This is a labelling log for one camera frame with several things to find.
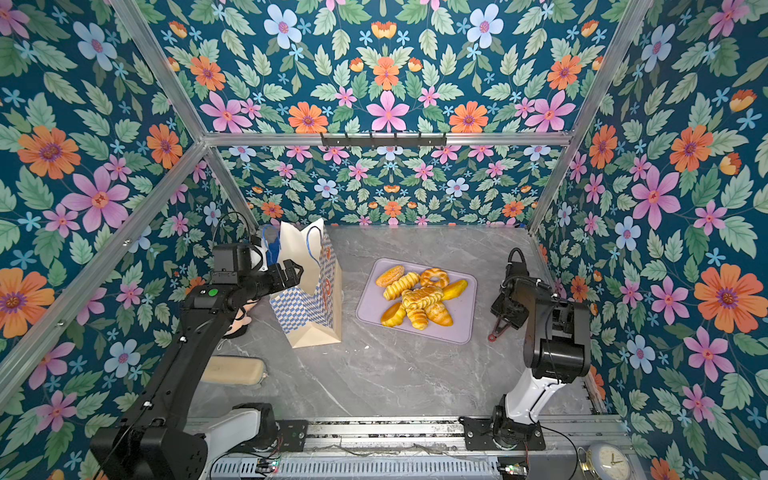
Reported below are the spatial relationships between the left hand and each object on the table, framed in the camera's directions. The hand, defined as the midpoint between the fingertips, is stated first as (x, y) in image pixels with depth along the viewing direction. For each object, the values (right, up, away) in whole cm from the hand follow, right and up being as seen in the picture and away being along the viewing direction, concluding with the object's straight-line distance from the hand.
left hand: (291, 264), depth 76 cm
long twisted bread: (+29, -7, +20) cm, 36 cm away
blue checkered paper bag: (+4, -13, +4) cm, 14 cm away
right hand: (+62, -18, +20) cm, 67 cm away
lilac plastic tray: (+18, -14, +23) cm, 32 cm away
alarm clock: (+75, -44, -9) cm, 88 cm away
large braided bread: (+34, -10, +13) cm, 38 cm away
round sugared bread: (+24, -5, +23) cm, 33 cm away
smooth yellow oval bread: (+45, -9, +20) cm, 51 cm away
